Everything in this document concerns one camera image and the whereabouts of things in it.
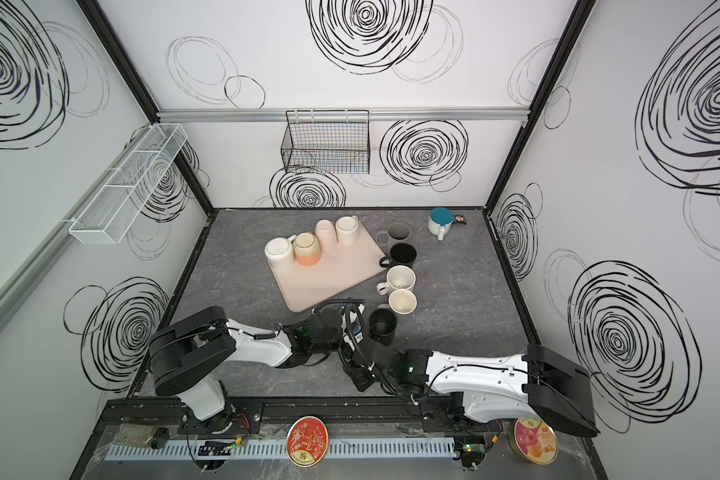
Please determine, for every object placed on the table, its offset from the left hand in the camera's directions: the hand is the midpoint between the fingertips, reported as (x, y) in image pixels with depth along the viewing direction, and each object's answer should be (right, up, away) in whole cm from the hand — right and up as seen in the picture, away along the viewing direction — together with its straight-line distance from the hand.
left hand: (373, 340), depth 83 cm
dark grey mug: (+8, +30, +17) cm, 36 cm away
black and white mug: (+9, +23, +15) cm, 29 cm away
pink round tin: (+36, -17, -16) cm, 43 cm away
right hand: (-8, -5, -7) cm, 12 cm away
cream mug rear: (-9, +32, +21) cm, 39 cm away
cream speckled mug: (+8, +16, +10) cm, 21 cm away
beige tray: (-24, +13, +16) cm, 31 cm away
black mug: (+3, +3, +3) cm, 5 cm away
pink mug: (-16, +31, +19) cm, 40 cm away
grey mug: (+9, +10, +5) cm, 15 cm away
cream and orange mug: (-21, +25, +14) cm, 36 cm away
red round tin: (-16, -18, -15) cm, 28 cm away
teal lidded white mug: (+25, +35, +25) cm, 50 cm away
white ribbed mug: (-30, +24, +13) cm, 41 cm away
